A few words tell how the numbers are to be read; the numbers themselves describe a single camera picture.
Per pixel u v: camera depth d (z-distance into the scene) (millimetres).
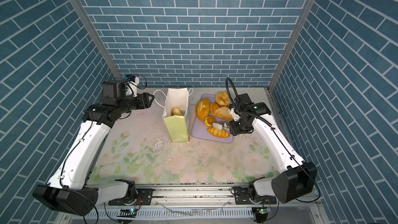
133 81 625
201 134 963
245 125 627
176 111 961
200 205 726
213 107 1023
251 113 512
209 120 963
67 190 368
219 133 912
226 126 794
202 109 1016
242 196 736
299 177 386
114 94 508
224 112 1016
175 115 736
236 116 697
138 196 725
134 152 886
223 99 1054
